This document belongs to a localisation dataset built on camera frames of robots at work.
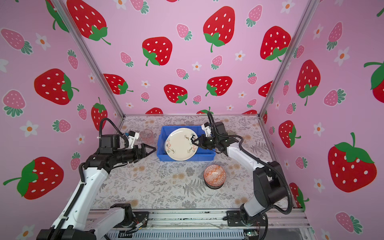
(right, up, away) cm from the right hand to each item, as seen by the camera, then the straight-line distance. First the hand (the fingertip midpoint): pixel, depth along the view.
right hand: (192, 142), depth 82 cm
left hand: (-20, -4, -9) cm, 23 cm away
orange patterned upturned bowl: (+12, -19, 0) cm, 23 cm away
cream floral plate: (-8, -2, +2) cm, 8 cm away
